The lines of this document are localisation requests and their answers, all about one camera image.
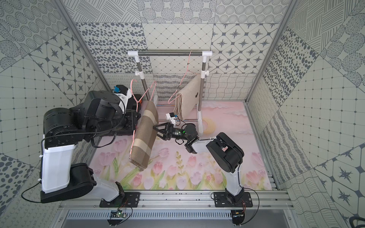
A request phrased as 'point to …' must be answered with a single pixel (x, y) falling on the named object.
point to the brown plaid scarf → (139, 155)
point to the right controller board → (237, 216)
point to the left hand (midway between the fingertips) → (139, 109)
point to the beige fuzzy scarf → (187, 99)
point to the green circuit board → (117, 213)
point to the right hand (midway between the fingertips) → (153, 131)
